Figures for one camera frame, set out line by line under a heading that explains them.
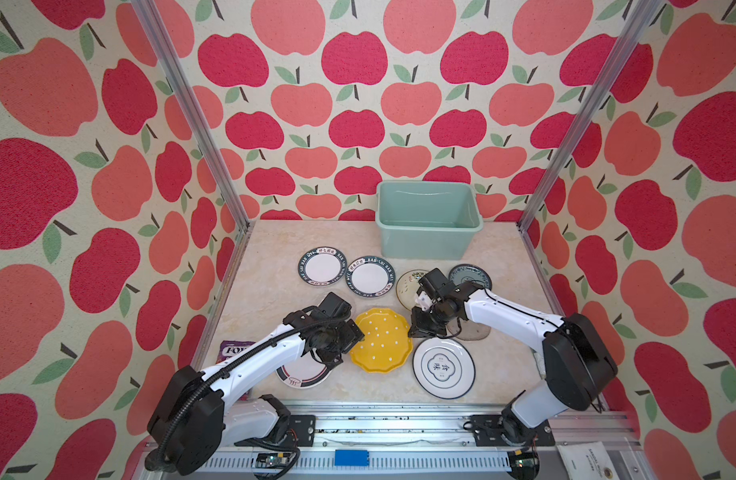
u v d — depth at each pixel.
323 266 1.09
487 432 0.73
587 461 0.69
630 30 0.72
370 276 1.07
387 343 0.84
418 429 0.77
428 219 1.17
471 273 1.05
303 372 0.83
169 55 0.76
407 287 1.01
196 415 0.40
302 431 0.74
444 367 0.84
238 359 0.47
